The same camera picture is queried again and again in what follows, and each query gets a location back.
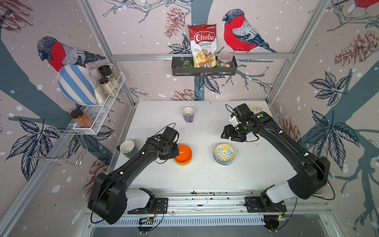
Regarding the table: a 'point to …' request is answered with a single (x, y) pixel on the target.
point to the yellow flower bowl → (223, 163)
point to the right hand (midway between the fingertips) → (225, 135)
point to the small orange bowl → (185, 153)
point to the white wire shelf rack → (96, 112)
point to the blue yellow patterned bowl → (224, 153)
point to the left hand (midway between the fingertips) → (178, 150)
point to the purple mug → (188, 113)
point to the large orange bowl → (182, 163)
